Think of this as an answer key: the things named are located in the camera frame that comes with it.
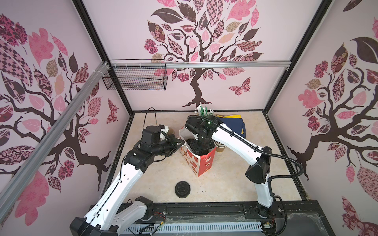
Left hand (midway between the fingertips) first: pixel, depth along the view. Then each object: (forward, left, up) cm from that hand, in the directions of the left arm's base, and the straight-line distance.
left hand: (185, 144), depth 69 cm
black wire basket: (+72, +43, -10) cm, 85 cm away
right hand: (+2, -7, -9) cm, 11 cm away
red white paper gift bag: (-6, -7, -10) cm, 14 cm away
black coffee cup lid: (-14, +2, -25) cm, 29 cm away
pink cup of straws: (+32, -11, -10) cm, 36 cm away
